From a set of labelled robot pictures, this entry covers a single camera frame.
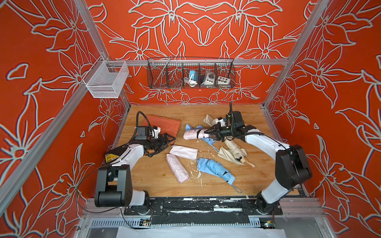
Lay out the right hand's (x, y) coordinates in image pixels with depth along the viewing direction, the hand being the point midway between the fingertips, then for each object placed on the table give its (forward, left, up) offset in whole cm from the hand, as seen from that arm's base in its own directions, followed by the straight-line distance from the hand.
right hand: (203, 133), depth 80 cm
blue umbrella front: (-14, -8, -14) cm, 22 cm away
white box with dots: (+35, -13, +10) cm, 38 cm away
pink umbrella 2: (-15, +13, -15) cm, 25 cm away
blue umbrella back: (+5, -4, -16) cm, 17 cm away
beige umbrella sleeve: (-4, -16, -17) cm, 24 cm away
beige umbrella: (+23, -7, -16) cm, 29 cm away
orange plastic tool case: (+17, +24, -15) cm, 33 cm away
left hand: (0, +19, -8) cm, 20 cm away
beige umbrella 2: (-2, -19, -16) cm, 25 cm away
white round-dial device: (+32, -4, +13) cm, 35 cm away
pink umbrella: (+2, +5, -3) cm, 6 cm away
